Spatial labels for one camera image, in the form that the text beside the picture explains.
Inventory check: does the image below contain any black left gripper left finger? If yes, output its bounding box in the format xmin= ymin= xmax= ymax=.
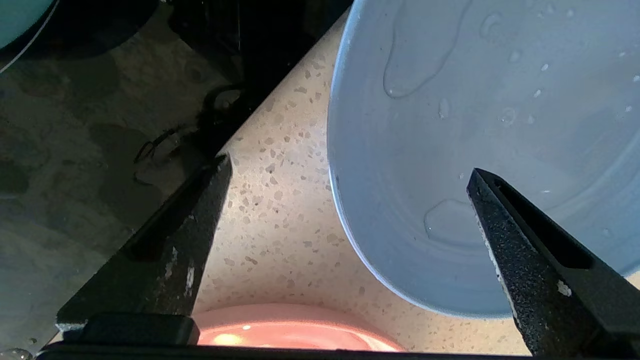
xmin=56 ymin=152 xmax=233 ymax=346

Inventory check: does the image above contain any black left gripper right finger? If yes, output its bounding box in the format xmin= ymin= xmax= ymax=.
xmin=466 ymin=167 xmax=640 ymax=358

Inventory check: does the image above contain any large pink plate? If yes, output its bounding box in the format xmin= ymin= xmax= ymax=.
xmin=192 ymin=303 xmax=406 ymax=352

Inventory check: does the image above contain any blue plate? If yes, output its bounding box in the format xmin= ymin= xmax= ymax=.
xmin=327 ymin=0 xmax=640 ymax=320

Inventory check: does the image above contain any teal bowl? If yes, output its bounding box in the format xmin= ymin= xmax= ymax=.
xmin=0 ymin=0 xmax=60 ymax=51

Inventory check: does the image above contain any black induction cooktop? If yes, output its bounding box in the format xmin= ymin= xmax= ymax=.
xmin=0 ymin=0 xmax=353 ymax=353

